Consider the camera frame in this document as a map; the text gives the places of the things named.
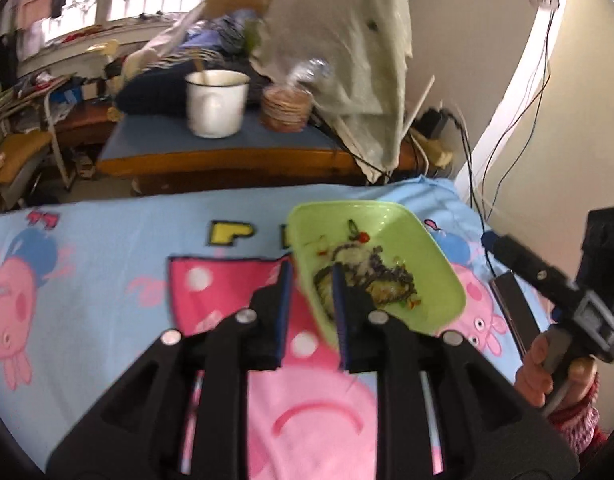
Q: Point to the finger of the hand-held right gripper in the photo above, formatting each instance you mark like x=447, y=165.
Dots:
x=532, y=267

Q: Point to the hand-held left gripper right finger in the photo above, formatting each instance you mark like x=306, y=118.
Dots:
x=339, y=310

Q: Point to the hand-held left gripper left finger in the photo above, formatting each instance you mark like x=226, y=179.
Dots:
x=285, y=300

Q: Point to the green plastic basket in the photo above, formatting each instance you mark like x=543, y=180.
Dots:
x=427, y=280

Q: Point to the person's right forearm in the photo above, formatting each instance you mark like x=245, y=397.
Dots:
x=582, y=425

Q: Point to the person's right hand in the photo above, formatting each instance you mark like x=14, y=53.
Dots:
x=532, y=375

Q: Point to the black phone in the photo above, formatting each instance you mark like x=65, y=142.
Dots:
x=517, y=315

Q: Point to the beige power strip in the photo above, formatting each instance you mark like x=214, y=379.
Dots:
x=434, y=152

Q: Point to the wooden desk with blue top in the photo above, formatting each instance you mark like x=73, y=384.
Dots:
x=212, y=152

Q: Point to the black power adapter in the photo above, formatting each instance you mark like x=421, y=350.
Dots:
x=433, y=122

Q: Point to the cartoon pig printed blanket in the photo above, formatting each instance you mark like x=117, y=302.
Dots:
x=112, y=270

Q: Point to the stack of woven coasters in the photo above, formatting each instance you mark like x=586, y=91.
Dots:
x=286, y=110

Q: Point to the white router antenna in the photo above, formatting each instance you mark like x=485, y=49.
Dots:
x=417, y=105

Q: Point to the white enamel mug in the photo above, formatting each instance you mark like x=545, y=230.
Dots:
x=219, y=107

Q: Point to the clear plastic bag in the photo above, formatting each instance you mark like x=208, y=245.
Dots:
x=309, y=72

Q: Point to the dark blue folded clothing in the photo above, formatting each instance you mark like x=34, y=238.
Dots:
x=152, y=92

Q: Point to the grey draped cloth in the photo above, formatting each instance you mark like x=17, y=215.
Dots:
x=347, y=35

